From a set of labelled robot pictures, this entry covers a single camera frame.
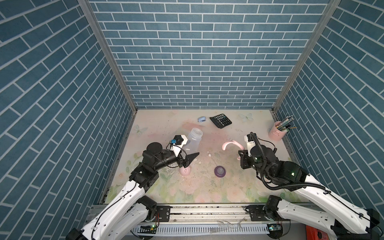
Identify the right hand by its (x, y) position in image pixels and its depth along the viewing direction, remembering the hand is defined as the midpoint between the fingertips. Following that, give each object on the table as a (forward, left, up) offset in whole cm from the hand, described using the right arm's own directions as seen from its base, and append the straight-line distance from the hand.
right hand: (240, 153), depth 70 cm
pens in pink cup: (+30, -34, -11) cm, 46 cm away
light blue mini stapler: (+39, +21, -20) cm, 48 cm away
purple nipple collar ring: (-1, +8, -21) cm, 22 cm away
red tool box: (-27, -33, -19) cm, 46 cm away
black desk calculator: (+39, +6, -21) cm, 45 cm away
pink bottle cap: (-3, +28, -19) cm, 34 cm away
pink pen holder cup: (+25, -29, -16) cm, 42 cm away
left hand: (-2, +21, +4) cm, 21 cm away
